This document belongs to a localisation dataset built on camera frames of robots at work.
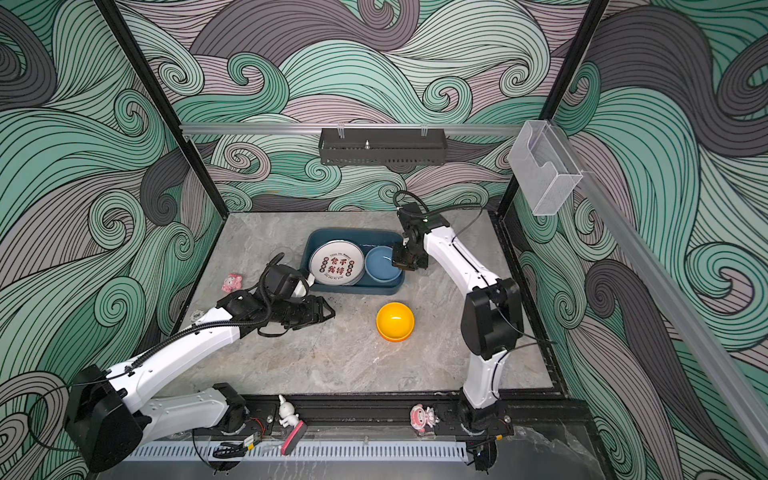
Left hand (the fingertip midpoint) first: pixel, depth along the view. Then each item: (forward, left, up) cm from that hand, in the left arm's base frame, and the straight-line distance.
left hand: (330, 314), depth 77 cm
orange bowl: (-3, -18, -11) cm, 21 cm away
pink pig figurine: (-21, -24, -11) cm, 34 cm away
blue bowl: (+18, -13, -2) cm, 22 cm away
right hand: (+16, -19, 0) cm, 25 cm away
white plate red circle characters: (+24, +2, -11) cm, 26 cm away
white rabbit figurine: (-21, +9, -11) cm, 26 cm away
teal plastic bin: (+35, -8, -11) cm, 38 cm away
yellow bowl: (+3, -18, -11) cm, 21 cm away
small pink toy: (+15, +35, -11) cm, 40 cm away
